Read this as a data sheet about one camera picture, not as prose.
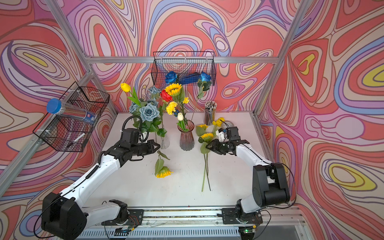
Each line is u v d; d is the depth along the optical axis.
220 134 0.84
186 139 0.91
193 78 0.80
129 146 0.62
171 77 0.75
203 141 0.99
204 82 0.75
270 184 0.44
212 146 0.79
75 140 0.73
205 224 0.72
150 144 0.70
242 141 0.69
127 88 0.64
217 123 1.08
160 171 0.75
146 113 0.72
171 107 0.74
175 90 0.69
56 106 0.62
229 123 1.13
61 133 0.70
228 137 0.73
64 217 0.39
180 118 0.77
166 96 0.76
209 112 1.02
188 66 0.96
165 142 0.96
